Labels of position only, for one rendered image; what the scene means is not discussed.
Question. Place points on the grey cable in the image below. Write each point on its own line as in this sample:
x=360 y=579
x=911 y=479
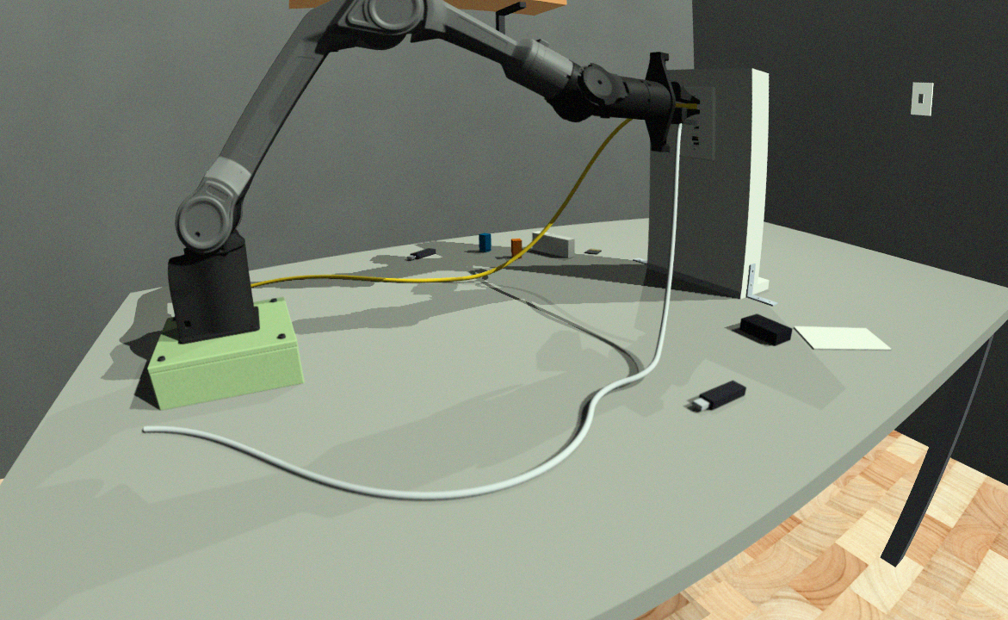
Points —
x=488 y=488

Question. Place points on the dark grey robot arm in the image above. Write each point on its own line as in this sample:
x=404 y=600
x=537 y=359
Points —
x=211 y=292

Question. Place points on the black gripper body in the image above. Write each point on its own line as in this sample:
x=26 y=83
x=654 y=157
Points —
x=662 y=102

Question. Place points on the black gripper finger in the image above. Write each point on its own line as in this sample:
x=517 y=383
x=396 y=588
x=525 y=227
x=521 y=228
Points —
x=681 y=114
x=682 y=95

